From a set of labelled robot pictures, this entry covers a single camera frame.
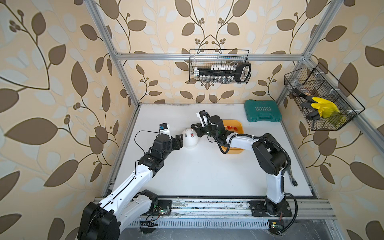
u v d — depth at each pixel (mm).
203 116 805
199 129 808
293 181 814
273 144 536
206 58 912
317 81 788
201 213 737
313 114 642
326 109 690
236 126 1048
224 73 845
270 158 517
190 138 891
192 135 889
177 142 710
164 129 705
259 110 1116
